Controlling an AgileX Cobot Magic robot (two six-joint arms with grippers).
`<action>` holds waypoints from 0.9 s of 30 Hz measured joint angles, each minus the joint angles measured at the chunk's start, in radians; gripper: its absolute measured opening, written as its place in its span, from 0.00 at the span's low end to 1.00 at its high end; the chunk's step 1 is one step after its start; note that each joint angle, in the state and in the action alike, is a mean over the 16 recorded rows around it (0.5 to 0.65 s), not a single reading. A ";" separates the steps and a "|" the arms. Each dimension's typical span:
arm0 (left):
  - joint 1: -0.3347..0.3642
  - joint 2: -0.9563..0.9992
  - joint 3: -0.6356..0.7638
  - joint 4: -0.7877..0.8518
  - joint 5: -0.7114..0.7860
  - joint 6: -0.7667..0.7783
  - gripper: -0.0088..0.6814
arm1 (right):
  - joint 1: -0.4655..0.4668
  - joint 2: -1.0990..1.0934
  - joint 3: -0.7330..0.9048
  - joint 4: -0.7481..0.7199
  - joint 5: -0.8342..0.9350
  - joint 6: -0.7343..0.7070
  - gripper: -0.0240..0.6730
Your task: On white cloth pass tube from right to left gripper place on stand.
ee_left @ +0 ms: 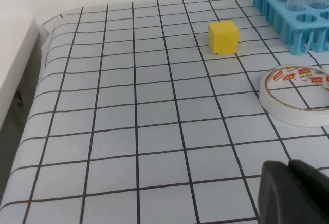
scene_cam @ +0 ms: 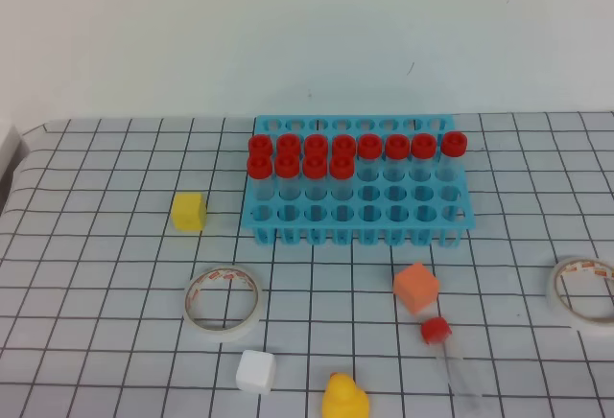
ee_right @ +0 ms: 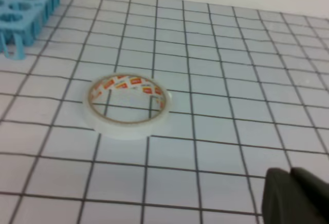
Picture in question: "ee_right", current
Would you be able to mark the blue test tube rack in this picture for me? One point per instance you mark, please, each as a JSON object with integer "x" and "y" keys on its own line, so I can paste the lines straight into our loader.
{"x": 21, "y": 23}

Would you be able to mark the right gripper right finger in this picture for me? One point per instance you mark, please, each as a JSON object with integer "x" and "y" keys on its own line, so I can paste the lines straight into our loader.
{"x": 315, "y": 189}

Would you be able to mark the right white tape roll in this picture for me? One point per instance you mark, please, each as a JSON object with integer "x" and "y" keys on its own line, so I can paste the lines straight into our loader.
{"x": 124, "y": 82}

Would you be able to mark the white grid-pattern cloth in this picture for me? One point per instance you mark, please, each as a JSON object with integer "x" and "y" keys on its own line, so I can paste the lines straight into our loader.
{"x": 249, "y": 90}

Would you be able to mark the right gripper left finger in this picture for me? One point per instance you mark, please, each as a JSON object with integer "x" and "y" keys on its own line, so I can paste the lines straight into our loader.
{"x": 283, "y": 200}

